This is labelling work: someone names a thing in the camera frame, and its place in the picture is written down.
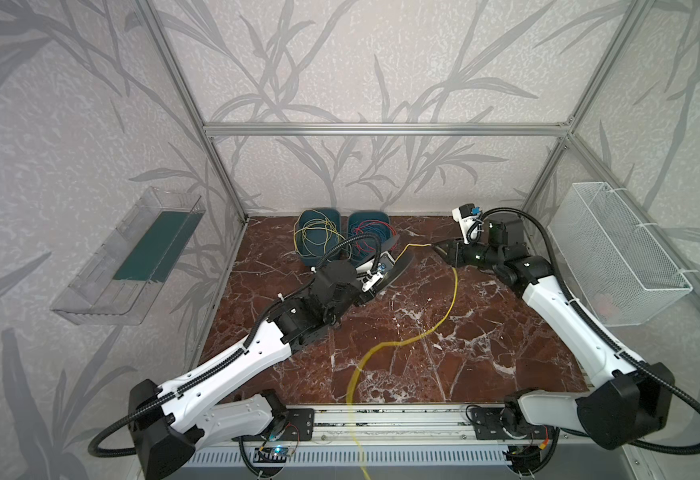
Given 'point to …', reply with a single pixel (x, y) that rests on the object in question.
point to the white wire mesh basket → (625, 274)
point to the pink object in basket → (605, 306)
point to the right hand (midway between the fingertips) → (438, 235)
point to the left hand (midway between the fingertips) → (374, 255)
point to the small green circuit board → (276, 454)
